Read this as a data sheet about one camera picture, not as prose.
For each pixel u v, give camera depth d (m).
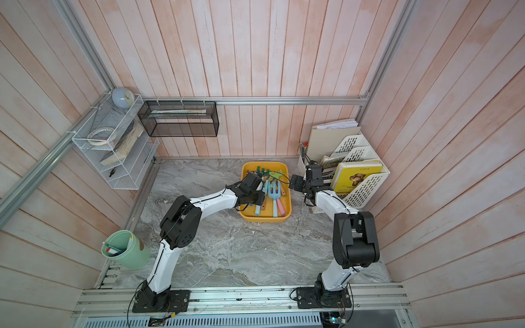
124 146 0.80
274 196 1.01
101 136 0.75
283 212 0.95
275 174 0.90
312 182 0.73
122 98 0.81
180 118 1.06
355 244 0.47
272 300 0.75
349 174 0.83
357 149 0.89
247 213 0.91
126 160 0.79
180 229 0.55
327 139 0.94
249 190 0.78
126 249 0.79
